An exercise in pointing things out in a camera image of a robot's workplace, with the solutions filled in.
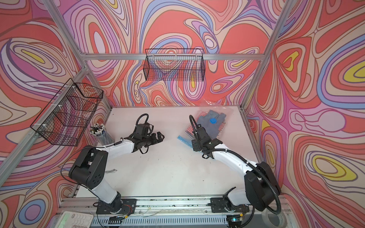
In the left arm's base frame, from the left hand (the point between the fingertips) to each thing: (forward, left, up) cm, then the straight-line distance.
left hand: (161, 138), depth 94 cm
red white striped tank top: (+7, -19, 0) cm, 20 cm away
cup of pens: (-1, +37, +11) cm, 38 cm away
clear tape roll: (-43, -63, -3) cm, 77 cm away
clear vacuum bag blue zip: (+18, -38, +1) cm, 42 cm away
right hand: (-7, -26, +3) cm, 27 cm away
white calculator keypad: (-44, +40, -5) cm, 60 cm away
